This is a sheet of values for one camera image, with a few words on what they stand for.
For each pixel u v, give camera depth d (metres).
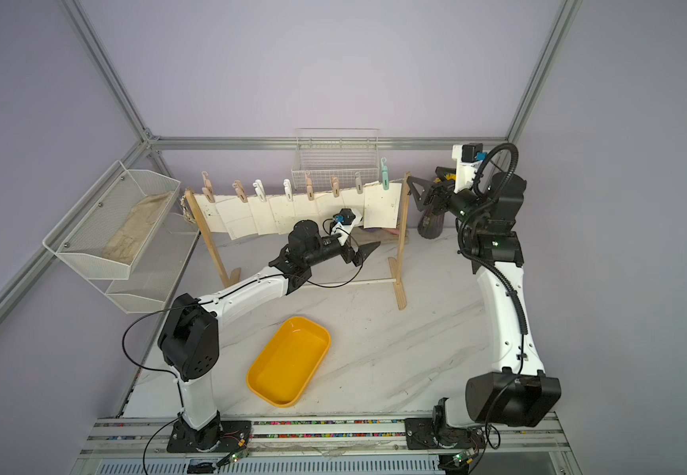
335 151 0.94
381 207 0.76
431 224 1.11
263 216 0.75
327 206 0.73
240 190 0.66
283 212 0.74
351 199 0.74
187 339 0.48
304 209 0.73
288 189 0.68
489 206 0.48
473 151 0.52
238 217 0.72
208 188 0.66
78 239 0.68
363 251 0.72
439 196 0.57
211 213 0.73
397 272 1.00
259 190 0.68
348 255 0.72
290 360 0.88
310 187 0.68
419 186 0.58
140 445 0.74
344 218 0.65
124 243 0.76
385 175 0.69
